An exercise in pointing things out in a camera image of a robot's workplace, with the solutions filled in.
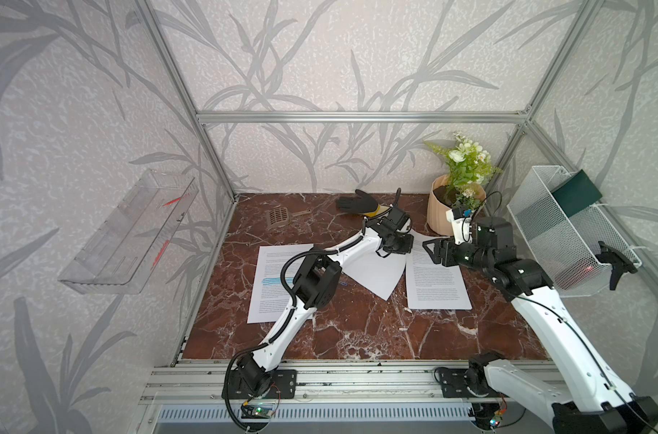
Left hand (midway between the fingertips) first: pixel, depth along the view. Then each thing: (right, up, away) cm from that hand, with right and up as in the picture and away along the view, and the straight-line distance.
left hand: (413, 249), depth 96 cm
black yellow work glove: (-18, +17, +20) cm, 32 cm away
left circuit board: (-48, -40, -26) cm, 67 cm away
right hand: (0, +5, -22) cm, 23 cm away
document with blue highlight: (-50, -17, -7) cm, 53 cm away
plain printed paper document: (+6, -13, -3) cm, 14 cm away
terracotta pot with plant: (+20, +23, +3) cm, 30 cm away
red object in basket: (+31, -1, -36) cm, 47 cm away
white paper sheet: (-13, -9, -3) cm, 16 cm away
